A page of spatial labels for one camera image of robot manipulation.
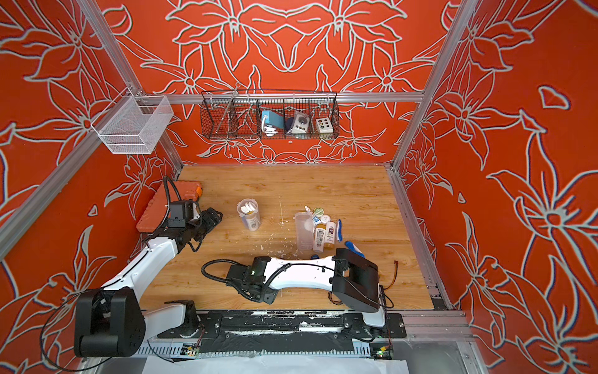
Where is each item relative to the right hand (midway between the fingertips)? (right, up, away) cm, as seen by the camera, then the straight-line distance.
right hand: (268, 289), depth 77 cm
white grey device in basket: (+11, +59, +14) cm, 62 cm away
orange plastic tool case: (-50, +23, +19) cm, 58 cm away
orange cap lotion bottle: (+23, +15, +15) cm, 32 cm away
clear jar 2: (+13, +17, +18) cm, 28 cm away
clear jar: (-9, +26, +11) cm, 30 cm away
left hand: (-21, +23, +11) cm, 33 cm away
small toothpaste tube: (+16, +23, +24) cm, 37 cm away
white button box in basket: (+22, +59, +16) cm, 65 cm away
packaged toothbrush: (+28, +16, +17) cm, 37 cm away
